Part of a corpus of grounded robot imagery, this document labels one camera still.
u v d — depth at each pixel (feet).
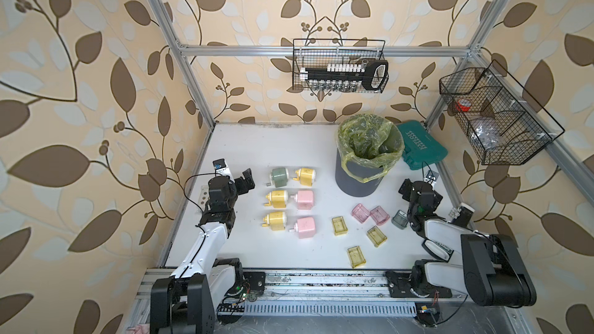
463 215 2.91
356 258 2.63
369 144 2.87
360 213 2.98
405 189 2.76
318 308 2.32
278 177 3.06
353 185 3.14
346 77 2.79
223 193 2.10
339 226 2.88
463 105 2.65
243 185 2.48
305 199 2.85
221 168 2.38
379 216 2.93
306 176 3.09
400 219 2.83
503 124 2.40
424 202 2.25
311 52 2.99
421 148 3.44
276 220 2.64
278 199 2.84
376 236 2.77
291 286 2.47
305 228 2.63
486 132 2.38
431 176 2.47
